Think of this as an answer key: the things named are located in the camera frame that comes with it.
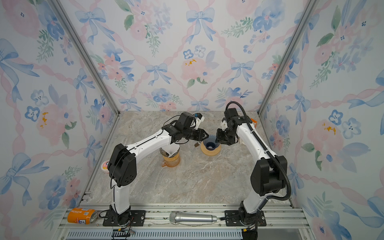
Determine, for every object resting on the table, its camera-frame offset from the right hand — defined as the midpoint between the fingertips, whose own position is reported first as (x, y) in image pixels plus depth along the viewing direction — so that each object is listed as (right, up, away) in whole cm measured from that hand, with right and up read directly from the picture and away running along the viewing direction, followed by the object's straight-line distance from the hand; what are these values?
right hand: (218, 140), depth 86 cm
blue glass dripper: (-4, -2, +2) cm, 5 cm away
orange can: (-67, -35, -15) cm, 77 cm away
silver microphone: (-18, -36, -14) cm, 43 cm away
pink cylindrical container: (-62, -13, -5) cm, 64 cm away
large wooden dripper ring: (-5, -7, 0) cm, 9 cm away
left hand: (-6, +3, -2) cm, 7 cm away
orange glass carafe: (-27, -13, -1) cm, 30 cm away
